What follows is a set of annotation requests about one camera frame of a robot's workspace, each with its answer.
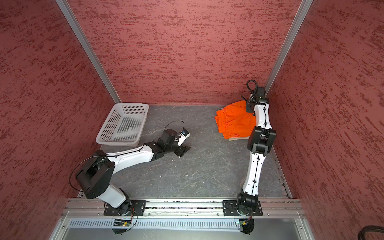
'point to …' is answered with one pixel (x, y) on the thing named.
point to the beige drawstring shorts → (238, 138)
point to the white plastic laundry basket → (124, 125)
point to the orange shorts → (233, 120)
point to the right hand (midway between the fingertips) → (252, 109)
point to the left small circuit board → (119, 222)
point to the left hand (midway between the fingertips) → (185, 146)
